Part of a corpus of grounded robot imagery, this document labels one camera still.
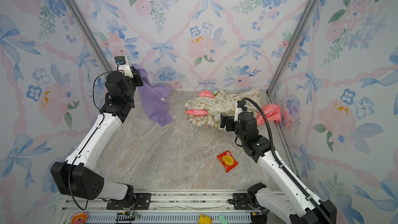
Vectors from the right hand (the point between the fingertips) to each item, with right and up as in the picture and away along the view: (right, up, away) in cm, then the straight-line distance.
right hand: (230, 113), depth 76 cm
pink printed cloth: (+33, -1, +26) cm, 42 cm away
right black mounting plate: (+5, -41, -5) cm, 41 cm away
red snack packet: (0, -26, +9) cm, 28 cm away
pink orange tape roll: (-67, -45, -9) cm, 81 cm away
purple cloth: (-41, +8, +9) cm, 42 cm away
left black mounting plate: (-42, -42, -2) cm, 60 cm away
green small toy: (-5, -47, -7) cm, 47 cm away
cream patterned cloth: (-2, +4, +21) cm, 21 cm away
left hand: (-45, +23, -6) cm, 51 cm away
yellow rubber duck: (-13, -46, -9) cm, 48 cm away
